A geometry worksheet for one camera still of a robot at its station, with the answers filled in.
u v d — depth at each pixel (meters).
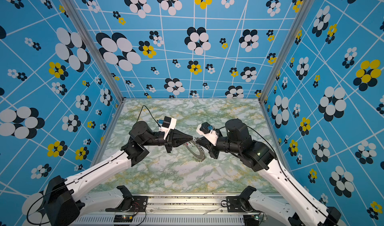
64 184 0.41
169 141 0.54
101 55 0.95
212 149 0.53
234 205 0.72
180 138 0.57
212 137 0.52
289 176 0.41
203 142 0.59
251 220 0.70
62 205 0.38
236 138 0.47
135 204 0.72
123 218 0.72
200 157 0.63
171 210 0.72
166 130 0.54
